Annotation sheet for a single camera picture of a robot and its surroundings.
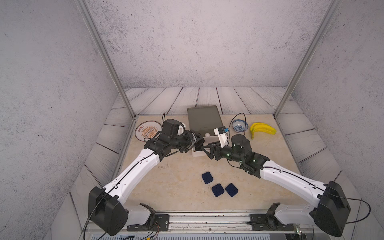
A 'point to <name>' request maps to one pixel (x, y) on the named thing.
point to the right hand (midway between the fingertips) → (205, 147)
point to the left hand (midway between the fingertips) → (203, 140)
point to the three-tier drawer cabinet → (203, 120)
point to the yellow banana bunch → (261, 127)
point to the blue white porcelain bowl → (239, 125)
